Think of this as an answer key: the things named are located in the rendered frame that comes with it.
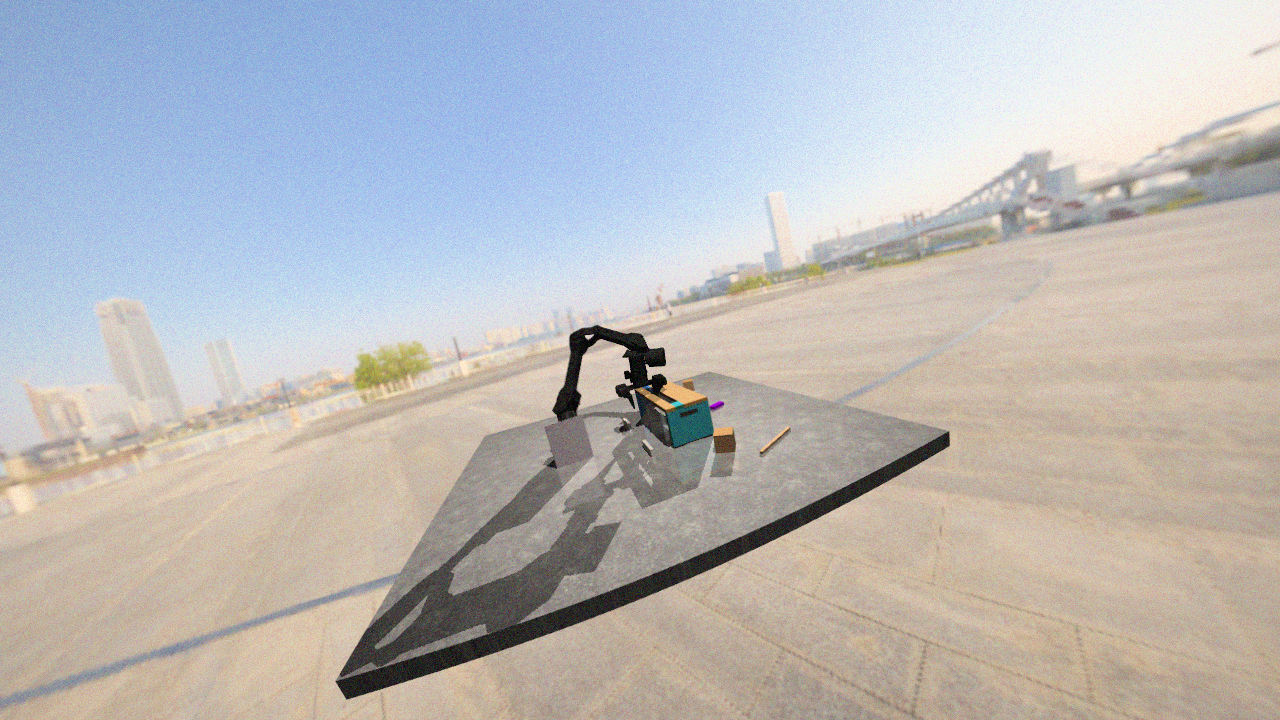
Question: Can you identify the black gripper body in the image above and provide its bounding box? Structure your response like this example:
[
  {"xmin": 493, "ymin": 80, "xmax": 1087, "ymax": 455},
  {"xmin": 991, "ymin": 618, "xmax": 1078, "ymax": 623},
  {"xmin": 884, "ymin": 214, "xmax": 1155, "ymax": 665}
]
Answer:
[{"xmin": 614, "ymin": 366, "xmax": 667, "ymax": 397}]

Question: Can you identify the orange thin bar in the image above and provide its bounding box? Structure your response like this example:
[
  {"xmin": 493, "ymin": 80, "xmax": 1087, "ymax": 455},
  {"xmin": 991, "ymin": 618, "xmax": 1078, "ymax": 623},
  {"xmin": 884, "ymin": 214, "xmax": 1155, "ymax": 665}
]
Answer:
[{"xmin": 760, "ymin": 427, "xmax": 791, "ymax": 454}]

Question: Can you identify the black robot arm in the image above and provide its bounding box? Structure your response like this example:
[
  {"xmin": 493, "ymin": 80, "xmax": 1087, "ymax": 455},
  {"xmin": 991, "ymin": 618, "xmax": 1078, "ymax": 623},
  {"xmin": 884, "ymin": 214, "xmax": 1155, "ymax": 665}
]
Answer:
[{"xmin": 552, "ymin": 325, "xmax": 666, "ymax": 421}]

